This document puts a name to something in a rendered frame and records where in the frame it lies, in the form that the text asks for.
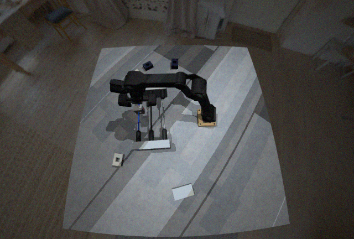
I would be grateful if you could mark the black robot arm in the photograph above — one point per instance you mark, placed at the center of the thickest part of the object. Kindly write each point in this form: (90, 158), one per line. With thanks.
(135, 82)

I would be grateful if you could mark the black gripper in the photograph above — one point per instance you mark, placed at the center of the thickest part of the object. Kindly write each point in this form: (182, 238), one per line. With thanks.
(124, 100)

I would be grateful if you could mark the dark grey rectangular panel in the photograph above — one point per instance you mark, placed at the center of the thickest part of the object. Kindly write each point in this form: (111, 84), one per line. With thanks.
(152, 144)

